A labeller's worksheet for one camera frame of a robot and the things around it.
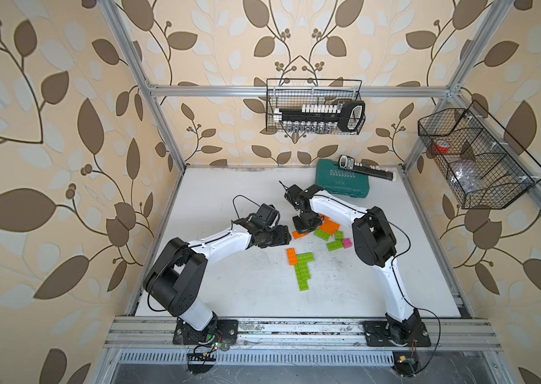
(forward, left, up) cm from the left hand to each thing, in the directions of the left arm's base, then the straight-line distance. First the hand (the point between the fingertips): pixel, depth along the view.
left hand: (282, 235), depth 88 cm
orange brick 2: (+3, -6, -7) cm, 10 cm away
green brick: (-6, -8, -6) cm, 12 cm away
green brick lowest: (-16, -7, -8) cm, 19 cm away
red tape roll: (+20, -54, +27) cm, 64 cm away
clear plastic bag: (+7, -56, +26) cm, 62 cm away
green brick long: (-12, -8, -7) cm, 16 cm away
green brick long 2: (+4, -16, -7) cm, 18 cm away
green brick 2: (-11, -6, -6) cm, 14 cm away
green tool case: (+33, -23, -3) cm, 40 cm away
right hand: (+6, -10, -7) cm, 13 cm away
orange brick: (-6, -4, -6) cm, 9 cm away
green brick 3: (0, -21, -7) cm, 22 cm away
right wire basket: (+9, -62, +28) cm, 68 cm away
